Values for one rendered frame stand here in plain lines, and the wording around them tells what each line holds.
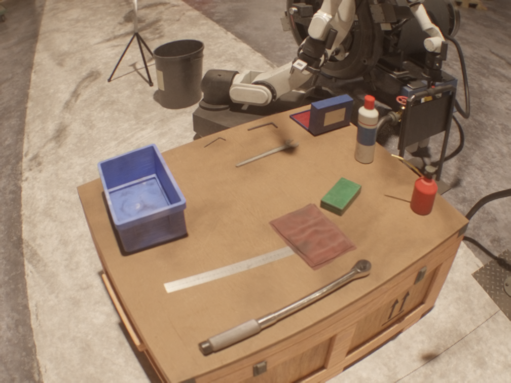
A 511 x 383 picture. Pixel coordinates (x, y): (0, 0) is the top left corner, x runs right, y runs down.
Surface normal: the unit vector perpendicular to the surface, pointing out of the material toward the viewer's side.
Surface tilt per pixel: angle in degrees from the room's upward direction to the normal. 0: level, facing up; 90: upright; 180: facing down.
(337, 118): 96
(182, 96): 93
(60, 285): 0
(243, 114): 0
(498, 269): 0
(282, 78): 90
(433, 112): 90
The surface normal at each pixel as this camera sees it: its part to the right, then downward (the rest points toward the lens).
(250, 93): -0.30, 0.61
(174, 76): -0.08, 0.68
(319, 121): 0.52, 0.62
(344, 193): 0.00, -0.77
